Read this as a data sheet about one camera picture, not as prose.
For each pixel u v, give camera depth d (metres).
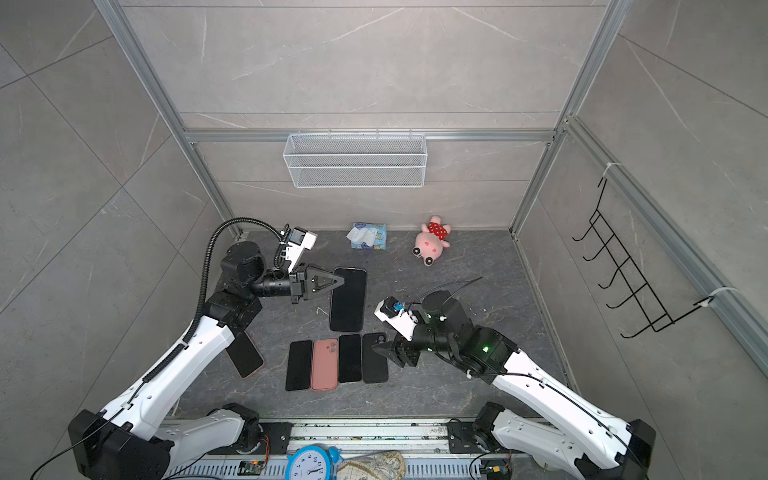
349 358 0.86
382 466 0.67
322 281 0.61
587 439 0.40
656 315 0.57
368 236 1.11
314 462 0.69
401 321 0.56
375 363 0.86
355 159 1.00
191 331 0.48
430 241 1.07
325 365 0.86
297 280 0.55
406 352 0.56
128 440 0.37
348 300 0.61
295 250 0.58
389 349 0.58
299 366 0.84
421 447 0.73
